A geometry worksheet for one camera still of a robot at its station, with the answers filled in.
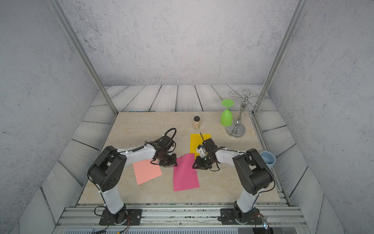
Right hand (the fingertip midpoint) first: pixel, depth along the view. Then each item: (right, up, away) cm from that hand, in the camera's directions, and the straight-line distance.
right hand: (195, 167), depth 89 cm
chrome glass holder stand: (+32, +22, +18) cm, 43 cm away
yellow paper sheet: (+1, +15, +18) cm, 23 cm away
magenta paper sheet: (-6, -5, -2) cm, 8 cm away
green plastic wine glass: (+20, +30, +4) cm, 37 cm away
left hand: (-10, +1, +1) cm, 10 cm away
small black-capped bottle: (+2, +27, +16) cm, 32 cm away
